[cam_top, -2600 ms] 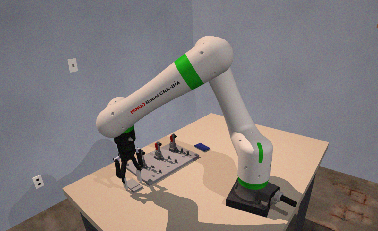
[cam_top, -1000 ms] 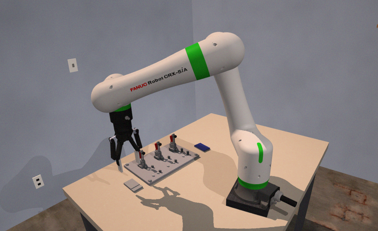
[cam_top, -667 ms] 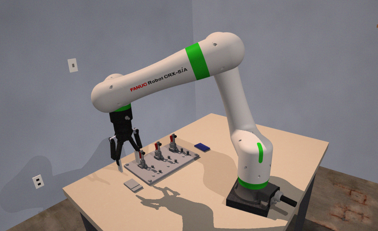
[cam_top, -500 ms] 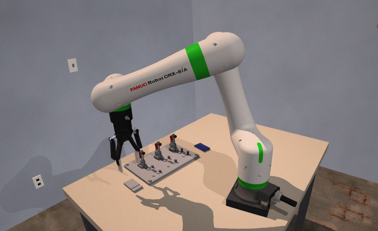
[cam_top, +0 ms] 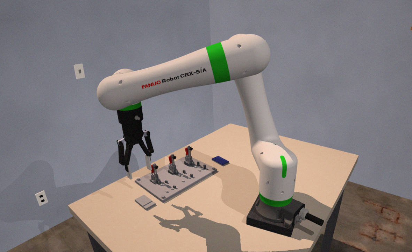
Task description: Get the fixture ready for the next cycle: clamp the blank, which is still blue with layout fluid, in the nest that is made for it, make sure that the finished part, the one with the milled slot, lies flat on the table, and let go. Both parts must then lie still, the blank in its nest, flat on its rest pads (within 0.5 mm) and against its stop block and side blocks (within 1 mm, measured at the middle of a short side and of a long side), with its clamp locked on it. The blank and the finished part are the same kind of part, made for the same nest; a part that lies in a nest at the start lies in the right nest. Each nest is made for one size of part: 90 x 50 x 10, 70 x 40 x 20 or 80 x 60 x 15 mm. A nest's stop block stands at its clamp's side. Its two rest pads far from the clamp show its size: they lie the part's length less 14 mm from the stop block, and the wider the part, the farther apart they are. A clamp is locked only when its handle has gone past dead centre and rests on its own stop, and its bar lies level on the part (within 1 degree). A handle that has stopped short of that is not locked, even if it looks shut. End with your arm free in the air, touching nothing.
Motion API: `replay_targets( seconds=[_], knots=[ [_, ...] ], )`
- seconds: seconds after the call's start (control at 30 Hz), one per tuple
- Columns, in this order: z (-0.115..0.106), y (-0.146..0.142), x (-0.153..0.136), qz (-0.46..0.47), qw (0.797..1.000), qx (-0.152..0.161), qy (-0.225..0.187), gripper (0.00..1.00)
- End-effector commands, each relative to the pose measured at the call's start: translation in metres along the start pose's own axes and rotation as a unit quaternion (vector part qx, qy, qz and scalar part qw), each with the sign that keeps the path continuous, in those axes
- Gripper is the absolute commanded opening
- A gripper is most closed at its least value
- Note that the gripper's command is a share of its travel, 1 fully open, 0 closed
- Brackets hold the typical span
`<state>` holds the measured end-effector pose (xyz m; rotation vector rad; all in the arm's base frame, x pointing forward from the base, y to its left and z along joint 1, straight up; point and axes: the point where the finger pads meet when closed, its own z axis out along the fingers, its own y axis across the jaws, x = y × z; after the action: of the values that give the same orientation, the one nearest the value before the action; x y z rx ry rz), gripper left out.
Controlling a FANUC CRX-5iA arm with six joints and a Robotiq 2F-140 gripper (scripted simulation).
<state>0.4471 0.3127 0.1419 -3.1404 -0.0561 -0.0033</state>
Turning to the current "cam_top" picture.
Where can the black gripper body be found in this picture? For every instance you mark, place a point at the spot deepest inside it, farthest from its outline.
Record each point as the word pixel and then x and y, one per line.
pixel 129 130

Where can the blue rectangular plate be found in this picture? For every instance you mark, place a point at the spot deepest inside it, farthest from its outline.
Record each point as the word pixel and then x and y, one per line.
pixel 221 161

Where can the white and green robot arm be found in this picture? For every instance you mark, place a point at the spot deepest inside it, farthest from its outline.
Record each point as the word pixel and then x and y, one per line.
pixel 241 58

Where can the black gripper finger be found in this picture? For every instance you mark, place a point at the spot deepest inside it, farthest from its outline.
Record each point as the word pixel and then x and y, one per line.
pixel 144 148
pixel 125 158

